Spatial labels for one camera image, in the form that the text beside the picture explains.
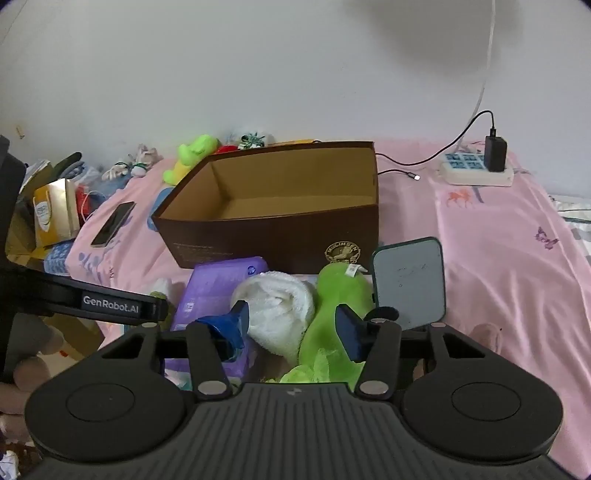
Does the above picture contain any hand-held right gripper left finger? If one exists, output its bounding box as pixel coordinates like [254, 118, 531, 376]
[99, 300, 252, 401]

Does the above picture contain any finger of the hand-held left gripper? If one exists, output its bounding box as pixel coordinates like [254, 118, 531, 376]
[28, 271, 170, 325]

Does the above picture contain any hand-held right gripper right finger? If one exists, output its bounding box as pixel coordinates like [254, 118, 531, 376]
[335, 302, 490, 400]

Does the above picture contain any green plush toy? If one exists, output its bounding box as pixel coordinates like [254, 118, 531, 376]
[298, 262, 376, 393]

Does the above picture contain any light green small plush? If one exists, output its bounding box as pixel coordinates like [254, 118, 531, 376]
[265, 353, 356, 386]

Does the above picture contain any white towel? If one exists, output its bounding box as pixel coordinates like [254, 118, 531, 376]
[230, 271, 317, 365]

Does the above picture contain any brown cardboard box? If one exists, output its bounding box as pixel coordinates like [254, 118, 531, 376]
[151, 141, 380, 273]

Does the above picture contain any mauve pink plush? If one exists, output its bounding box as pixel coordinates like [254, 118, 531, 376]
[468, 322, 504, 352]

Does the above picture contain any purple soft packet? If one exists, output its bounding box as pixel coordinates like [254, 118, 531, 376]
[164, 256, 270, 379]

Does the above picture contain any person's left hand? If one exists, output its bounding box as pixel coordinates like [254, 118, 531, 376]
[0, 318, 66, 445]

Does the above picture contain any yellow paper bag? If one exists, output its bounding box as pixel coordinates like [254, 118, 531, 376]
[32, 178, 81, 245]

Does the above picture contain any dark green cap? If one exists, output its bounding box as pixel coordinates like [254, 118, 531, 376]
[53, 152, 83, 179]

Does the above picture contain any small red item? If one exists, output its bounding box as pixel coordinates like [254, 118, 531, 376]
[75, 187, 93, 222]

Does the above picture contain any dark smartphone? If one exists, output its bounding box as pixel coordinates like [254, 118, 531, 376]
[90, 201, 137, 248]

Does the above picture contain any phone with green case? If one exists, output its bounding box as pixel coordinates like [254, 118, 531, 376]
[372, 236, 448, 330]

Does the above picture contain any light blue cloth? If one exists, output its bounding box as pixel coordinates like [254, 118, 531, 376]
[88, 173, 130, 197]

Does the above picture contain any green yellow frog plush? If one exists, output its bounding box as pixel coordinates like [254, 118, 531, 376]
[163, 134, 220, 186]

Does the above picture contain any small panda plush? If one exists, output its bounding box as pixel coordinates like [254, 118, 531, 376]
[238, 131, 269, 150]

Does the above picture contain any white power strip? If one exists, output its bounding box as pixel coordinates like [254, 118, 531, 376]
[438, 150, 515, 188]

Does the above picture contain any black charger adapter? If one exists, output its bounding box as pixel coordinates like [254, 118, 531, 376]
[484, 136, 509, 174]

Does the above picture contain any checkered cloth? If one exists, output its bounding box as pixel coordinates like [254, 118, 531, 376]
[549, 194, 591, 254]

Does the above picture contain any beige knotted rope doll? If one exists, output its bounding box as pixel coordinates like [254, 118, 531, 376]
[102, 159, 134, 182]
[129, 144, 163, 178]

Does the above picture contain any black charging cable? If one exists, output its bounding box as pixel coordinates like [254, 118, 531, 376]
[375, 110, 498, 182]

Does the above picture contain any white power cable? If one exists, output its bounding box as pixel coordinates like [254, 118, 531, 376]
[457, 0, 497, 148]

